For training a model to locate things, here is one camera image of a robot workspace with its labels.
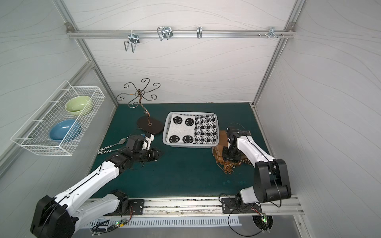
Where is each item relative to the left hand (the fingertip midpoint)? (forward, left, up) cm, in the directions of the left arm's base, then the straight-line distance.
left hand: (162, 153), depth 79 cm
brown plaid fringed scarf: (-2, -38, -12) cm, 40 cm away
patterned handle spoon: (+13, +31, -10) cm, 35 cm away
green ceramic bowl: (+15, +42, +22) cm, 49 cm away
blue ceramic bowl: (+1, +41, +19) cm, 46 cm away
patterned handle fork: (+6, +42, -12) cm, 44 cm away
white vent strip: (-29, -4, -13) cm, 32 cm away
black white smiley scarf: (+17, -9, -1) cm, 19 cm away
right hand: (+2, -38, -8) cm, 39 cm away
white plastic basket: (+26, +2, -3) cm, 26 cm away
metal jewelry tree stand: (+28, +16, -11) cm, 34 cm away
